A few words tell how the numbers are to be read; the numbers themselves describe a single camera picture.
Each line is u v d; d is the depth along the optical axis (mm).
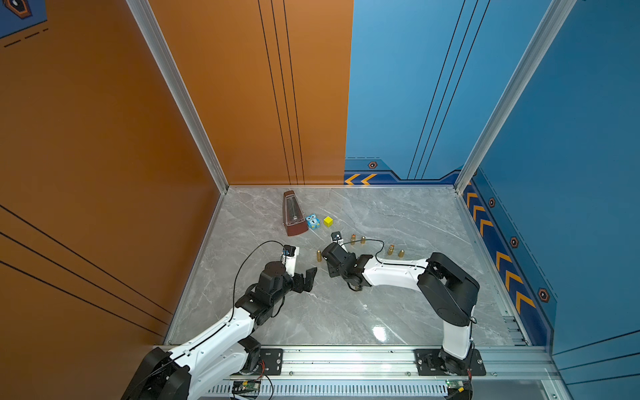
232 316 557
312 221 1054
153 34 733
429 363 724
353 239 991
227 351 518
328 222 1050
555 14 698
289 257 725
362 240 994
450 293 485
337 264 699
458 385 721
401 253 952
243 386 718
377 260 632
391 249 945
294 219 989
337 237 810
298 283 740
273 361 731
